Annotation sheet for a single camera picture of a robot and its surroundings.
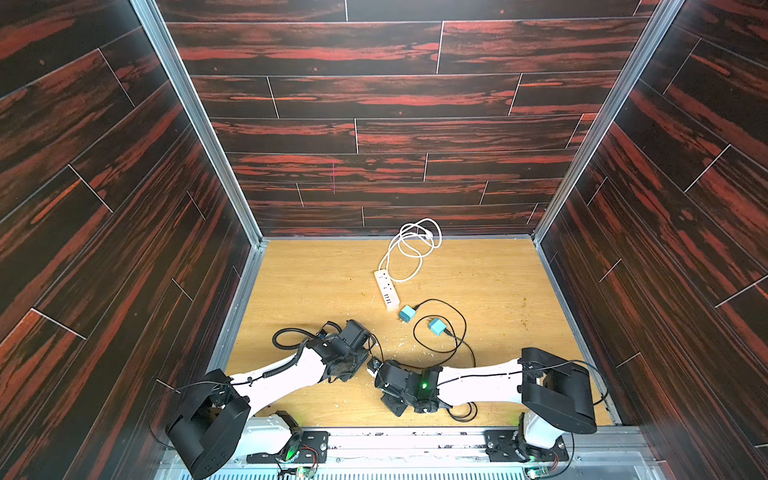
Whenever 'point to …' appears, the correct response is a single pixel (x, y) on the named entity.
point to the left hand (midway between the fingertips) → (368, 357)
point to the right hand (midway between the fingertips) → (390, 387)
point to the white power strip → (387, 290)
